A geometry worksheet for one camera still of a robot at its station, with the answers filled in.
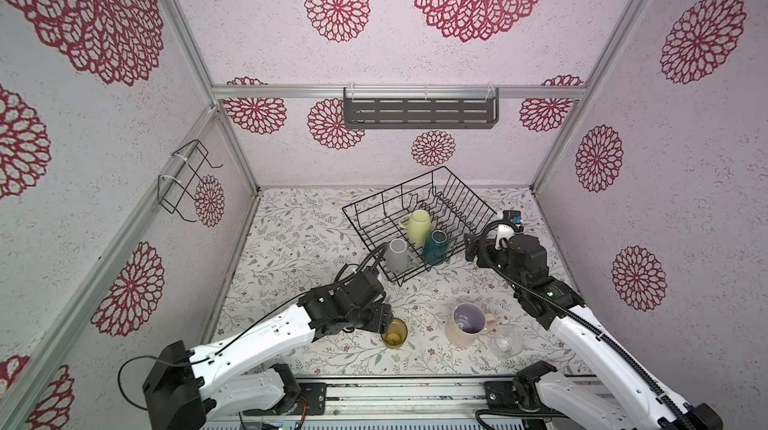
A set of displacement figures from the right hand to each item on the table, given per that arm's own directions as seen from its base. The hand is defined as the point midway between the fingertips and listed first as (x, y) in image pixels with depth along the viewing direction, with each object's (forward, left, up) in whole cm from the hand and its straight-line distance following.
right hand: (482, 232), depth 76 cm
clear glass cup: (-19, -9, -24) cm, 32 cm away
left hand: (-19, +26, -14) cm, 35 cm away
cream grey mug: (+1, +22, -15) cm, 26 cm away
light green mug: (+12, +15, -13) cm, 23 cm away
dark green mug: (+4, +10, -14) cm, 18 cm away
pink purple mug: (-15, +2, -22) cm, 27 cm away
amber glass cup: (-19, +22, -24) cm, 37 cm away
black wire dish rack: (+26, +2, -19) cm, 32 cm away
